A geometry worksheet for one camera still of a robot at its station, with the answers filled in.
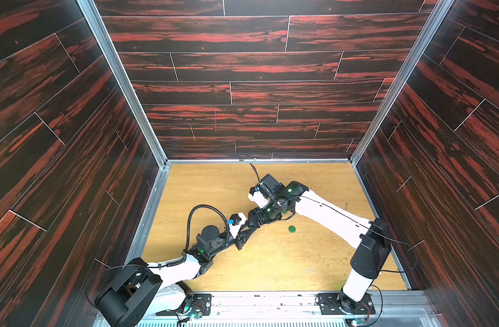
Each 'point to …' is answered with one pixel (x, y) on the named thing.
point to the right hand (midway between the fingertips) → (259, 219)
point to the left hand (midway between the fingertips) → (253, 225)
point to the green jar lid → (292, 229)
